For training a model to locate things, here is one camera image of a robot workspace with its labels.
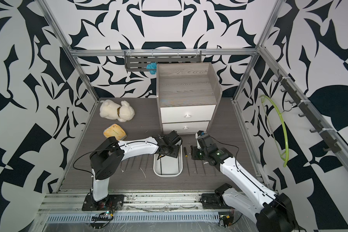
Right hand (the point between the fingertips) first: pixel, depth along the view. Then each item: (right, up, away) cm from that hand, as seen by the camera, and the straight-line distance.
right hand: (192, 149), depth 82 cm
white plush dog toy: (-54, +22, +17) cm, 61 cm away
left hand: (-9, -2, +9) cm, 13 cm away
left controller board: (-44, -31, -9) cm, 55 cm away
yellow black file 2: (-27, -9, +6) cm, 29 cm away
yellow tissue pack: (-49, +9, +15) cm, 52 cm away
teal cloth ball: (-24, +50, +9) cm, 56 cm away
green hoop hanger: (+40, +1, -13) cm, 42 cm away
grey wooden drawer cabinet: (-1, +30, +1) cm, 30 cm away
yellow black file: (-18, -9, +5) cm, 21 cm away
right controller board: (+16, -32, -11) cm, 37 cm away
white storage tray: (-14, -10, +2) cm, 17 cm away
